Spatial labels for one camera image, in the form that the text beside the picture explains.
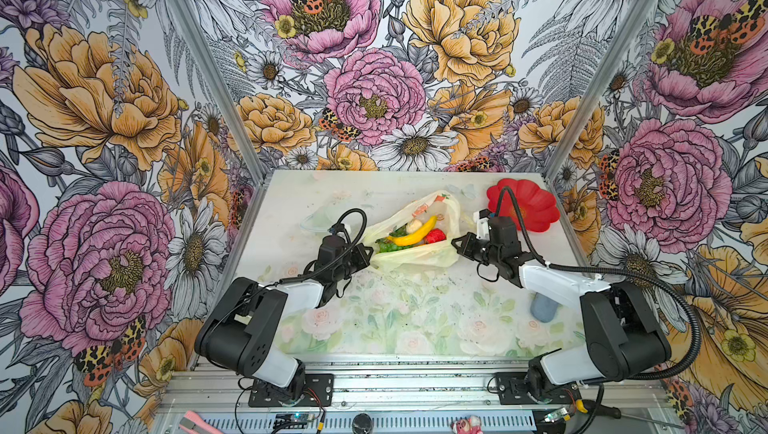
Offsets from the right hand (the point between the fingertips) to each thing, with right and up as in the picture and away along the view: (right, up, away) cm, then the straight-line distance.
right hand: (453, 248), depth 90 cm
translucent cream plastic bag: (-9, -2, -1) cm, 9 cm away
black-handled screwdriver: (+34, -35, -20) cm, 52 cm away
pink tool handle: (-63, -37, -21) cm, 76 cm away
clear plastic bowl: (-43, +7, +18) cm, 47 cm away
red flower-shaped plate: (+34, +13, +21) cm, 42 cm away
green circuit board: (-42, -38, -19) cm, 59 cm away
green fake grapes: (-20, 0, +8) cm, 21 cm away
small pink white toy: (0, -36, -22) cm, 42 cm away
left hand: (-24, -3, +2) cm, 24 cm away
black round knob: (-24, -31, -28) cm, 48 cm away
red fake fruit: (-4, +3, +7) cm, 9 cm away
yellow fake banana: (-10, +3, +7) cm, 13 cm away
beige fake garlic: (-11, +6, +9) cm, 16 cm away
